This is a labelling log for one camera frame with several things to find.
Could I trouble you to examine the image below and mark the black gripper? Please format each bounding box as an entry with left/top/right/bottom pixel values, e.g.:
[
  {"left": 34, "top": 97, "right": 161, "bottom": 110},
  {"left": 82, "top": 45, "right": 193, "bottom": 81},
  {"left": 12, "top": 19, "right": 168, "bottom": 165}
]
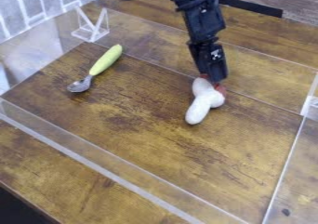
[{"left": 171, "top": 0, "right": 228, "bottom": 83}]

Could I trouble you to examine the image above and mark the clear acrylic enclosure wall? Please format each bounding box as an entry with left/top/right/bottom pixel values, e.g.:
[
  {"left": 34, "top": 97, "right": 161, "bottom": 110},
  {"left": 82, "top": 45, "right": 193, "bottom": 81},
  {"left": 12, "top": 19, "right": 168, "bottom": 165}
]
[{"left": 0, "top": 0, "right": 318, "bottom": 224}]

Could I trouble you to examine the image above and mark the spoon with green handle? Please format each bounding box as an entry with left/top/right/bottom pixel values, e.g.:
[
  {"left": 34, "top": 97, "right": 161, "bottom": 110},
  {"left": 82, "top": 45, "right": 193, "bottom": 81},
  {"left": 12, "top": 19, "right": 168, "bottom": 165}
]
[{"left": 66, "top": 45, "right": 122, "bottom": 93}]

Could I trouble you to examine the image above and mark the clear acrylic corner bracket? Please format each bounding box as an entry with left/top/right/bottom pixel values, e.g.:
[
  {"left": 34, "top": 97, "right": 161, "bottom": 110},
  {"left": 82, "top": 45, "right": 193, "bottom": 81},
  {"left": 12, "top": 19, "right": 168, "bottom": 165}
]
[{"left": 70, "top": 7, "right": 109, "bottom": 43}]

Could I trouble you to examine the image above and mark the black strip on table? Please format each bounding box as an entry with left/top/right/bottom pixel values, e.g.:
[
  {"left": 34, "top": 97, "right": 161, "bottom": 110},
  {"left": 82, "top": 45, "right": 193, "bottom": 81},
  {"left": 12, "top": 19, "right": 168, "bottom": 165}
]
[{"left": 219, "top": 0, "right": 283, "bottom": 18}]

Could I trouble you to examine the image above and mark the white and red plush mushroom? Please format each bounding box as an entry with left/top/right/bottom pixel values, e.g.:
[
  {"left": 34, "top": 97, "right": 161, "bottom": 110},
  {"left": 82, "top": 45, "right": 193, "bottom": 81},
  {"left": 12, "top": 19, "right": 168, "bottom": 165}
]
[{"left": 185, "top": 74, "right": 225, "bottom": 125}]

